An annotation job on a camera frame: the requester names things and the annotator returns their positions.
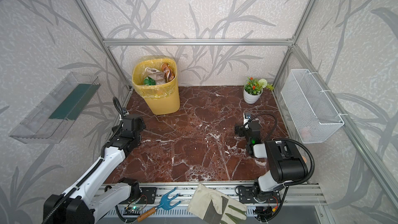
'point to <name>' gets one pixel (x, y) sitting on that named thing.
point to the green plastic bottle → (148, 81)
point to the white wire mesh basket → (312, 113)
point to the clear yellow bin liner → (155, 91)
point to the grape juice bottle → (156, 74)
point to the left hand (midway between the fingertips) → (131, 117)
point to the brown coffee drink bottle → (168, 72)
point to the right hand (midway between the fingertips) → (245, 117)
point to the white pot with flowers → (253, 89)
